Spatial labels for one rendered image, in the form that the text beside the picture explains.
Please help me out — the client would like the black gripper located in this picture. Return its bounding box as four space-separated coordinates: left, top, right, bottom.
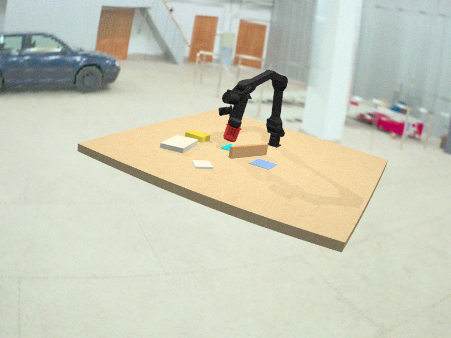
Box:
228 105 245 129

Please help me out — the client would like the yellow block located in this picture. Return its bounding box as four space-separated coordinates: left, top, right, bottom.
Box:
185 130 211 142

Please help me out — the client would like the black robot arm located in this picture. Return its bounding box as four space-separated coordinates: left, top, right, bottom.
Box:
219 70 288 148

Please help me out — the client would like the white flat rectangular block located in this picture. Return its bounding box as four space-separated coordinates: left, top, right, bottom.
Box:
160 135 198 153

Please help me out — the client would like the red cup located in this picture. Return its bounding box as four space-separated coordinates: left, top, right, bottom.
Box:
223 123 241 142

